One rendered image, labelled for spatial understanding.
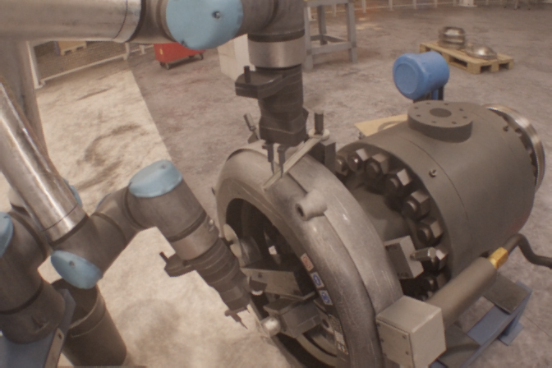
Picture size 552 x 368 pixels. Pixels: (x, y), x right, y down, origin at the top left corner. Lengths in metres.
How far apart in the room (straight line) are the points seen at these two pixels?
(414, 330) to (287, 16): 0.53
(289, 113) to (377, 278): 0.33
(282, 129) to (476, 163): 0.65
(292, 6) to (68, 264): 0.52
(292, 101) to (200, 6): 0.24
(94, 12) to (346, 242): 0.55
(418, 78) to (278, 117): 0.80
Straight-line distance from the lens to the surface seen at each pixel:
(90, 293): 1.75
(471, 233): 1.08
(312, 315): 0.87
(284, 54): 0.59
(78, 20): 0.51
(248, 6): 0.49
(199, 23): 0.48
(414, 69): 1.37
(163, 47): 6.04
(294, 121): 0.65
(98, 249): 0.67
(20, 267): 0.92
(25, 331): 0.99
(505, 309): 1.54
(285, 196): 0.77
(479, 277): 0.83
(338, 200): 0.75
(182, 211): 0.66
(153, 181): 0.65
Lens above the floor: 1.37
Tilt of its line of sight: 28 degrees down
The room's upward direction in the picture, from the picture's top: 7 degrees counter-clockwise
